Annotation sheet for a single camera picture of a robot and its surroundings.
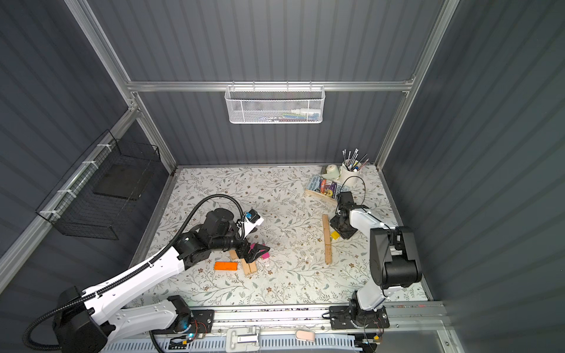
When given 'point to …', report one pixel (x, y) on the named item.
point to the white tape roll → (332, 172)
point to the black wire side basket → (112, 167)
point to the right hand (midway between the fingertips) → (340, 227)
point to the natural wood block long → (326, 225)
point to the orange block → (226, 266)
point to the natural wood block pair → (249, 268)
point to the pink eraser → (305, 335)
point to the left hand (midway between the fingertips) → (263, 242)
